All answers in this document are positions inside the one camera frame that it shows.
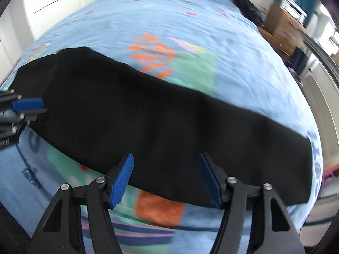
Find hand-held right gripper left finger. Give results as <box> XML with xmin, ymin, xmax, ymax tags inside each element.
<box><xmin>31</xmin><ymin>152</ymin><xmax>135</xmax><ymax>254</ymax></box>

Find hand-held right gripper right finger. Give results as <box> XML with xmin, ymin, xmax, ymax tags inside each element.
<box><xmin>199</xmin><ymin>152</ymin><xmax>307</xmax><ymax>254</ymax></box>

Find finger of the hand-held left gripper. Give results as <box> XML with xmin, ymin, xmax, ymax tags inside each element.
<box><xmin>0</xmin><ymin>108</ymin><xmax>48</xmax><ymax>135</ymax></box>
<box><xmin>0</xmin><ymin>89</ymin><xmax>45</xmax><ymax>112</ymax></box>

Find black pants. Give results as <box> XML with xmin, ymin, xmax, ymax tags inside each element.
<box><xmin>14</xmin><ymin>46</ymin><xmax>317</xmax><ymax>207</ymax></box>

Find dark cloth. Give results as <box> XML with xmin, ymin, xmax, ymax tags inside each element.
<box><xmin>0</xmin><ymin>204</ymin><xmax>32</xmax><ymax>254</ymax></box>

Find white wardrobe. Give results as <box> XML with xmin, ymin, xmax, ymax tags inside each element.
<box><xmin>22</xmin><ymin>0</ymin><xmax>125</xmax><ymax>40</ymax></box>

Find blue printed bed sheet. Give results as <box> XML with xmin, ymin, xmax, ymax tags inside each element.
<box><xmin>0</xmin><ymin>0</ymin><xmax>325</xmax><ymax>254</ymax></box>

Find white low cabinet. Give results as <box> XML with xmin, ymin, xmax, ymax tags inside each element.
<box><xmin>300</xmin><ymin>66</ymin><xmax>339</xmax><ymax>149</ymax></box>

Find dark paper bag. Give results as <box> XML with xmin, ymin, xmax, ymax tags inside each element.
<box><xmin>287</xmin><ymin>48</ymin><xmax>311</xmax><ymax>76</ymax></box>

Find wooden dresser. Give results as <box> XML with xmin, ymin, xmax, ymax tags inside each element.
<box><xmin>258</xmin><ymin>4</ymin><xmax>310</xmax><ymax>61</ymax></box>

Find black backpack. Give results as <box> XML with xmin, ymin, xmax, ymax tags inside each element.
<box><xmin>232</xmin><ymin>0</ymin><xmax>265</xmax><ymax>27</ymax></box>

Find grey printer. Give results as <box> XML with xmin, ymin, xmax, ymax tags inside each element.
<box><xmin>274</xmin><ymin>0</ymin><xmax>308</xmax><ymax>23</ymax></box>

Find grey metal rail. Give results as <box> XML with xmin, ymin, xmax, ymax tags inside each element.
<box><xmin>302</xmin><ymin>36</ymin><xmax>339</xmax><ymax>77</ymax></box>

